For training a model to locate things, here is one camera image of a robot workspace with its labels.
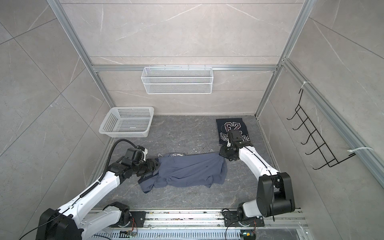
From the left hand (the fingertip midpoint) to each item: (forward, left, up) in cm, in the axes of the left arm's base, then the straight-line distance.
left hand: (156, 162), depth 83 cm
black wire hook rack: (-5, -77, +23) cm, 81 cm away
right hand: (+7, -39, -2) cm, 40 cm away
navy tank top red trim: (+32, -45, -8) cm, 56 cm away
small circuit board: (-32, +12, -12) cm, 36 cm away
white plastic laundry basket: (+35, +26, -4) cm, 44 cm away
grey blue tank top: (-3, -13, -4) cm, 14 cm away
